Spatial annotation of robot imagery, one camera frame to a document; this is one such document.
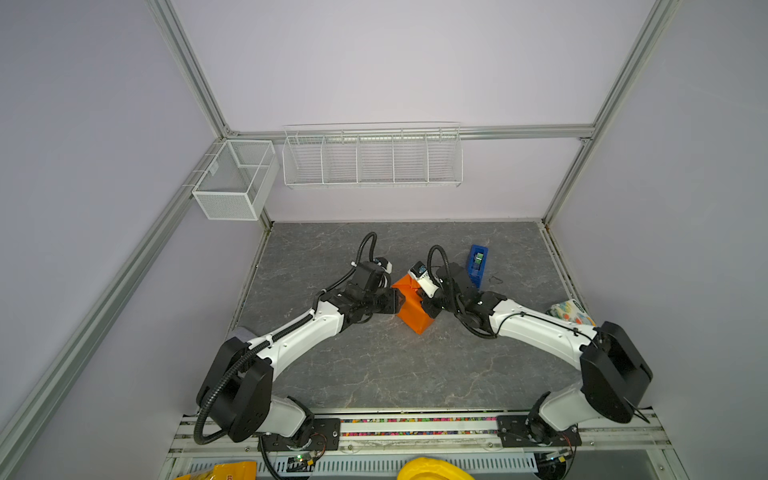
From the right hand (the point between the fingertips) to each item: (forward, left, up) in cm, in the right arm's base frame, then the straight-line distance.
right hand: (420, 291), depth 85 cm
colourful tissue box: (-2, -46, -8) cm, 47 cm away
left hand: (-3, +6, 0) cm, 7 cm away
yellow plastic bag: (-42, +45, -8) cm, 61 cm away
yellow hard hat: (-41, 0, -9) cm, 42 cm away
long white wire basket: (+43, +15, +17) cm, 48 cm away
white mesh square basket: (+37, +61, +12) cm, 73 cm away
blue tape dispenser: (+16, -20, -9) cm, 27 cm away
